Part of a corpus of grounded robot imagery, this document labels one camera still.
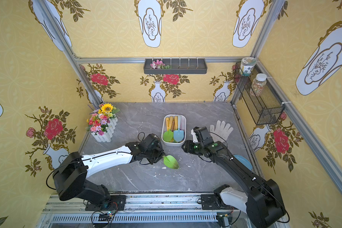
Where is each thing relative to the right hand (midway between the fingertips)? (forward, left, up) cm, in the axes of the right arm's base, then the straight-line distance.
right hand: (187, 145), depth 83 cm
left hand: (-3, +14, -4) cm, 15 cm away
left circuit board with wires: (-36, +39, -9) cm, 54 cm away
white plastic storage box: (+19, +2, -10) cm, 22 cm away
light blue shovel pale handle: (+11, +5, -7) cm, 14 cm away
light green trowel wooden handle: (+18, +10, -8) cm, 22 cm away
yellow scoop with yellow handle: (+20, +13, -7) cm, 25 cm away
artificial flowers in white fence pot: (+10, +53, +5) cm, 54 cm away
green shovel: (-8, +10, -4) cm, 14 cm away
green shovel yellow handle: (+11, +12, -8) cm, 18 cm away
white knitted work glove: (+18, -25, -12) cm, 33 cm away
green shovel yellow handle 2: (+21, +7, -6) cm, 23 cm away
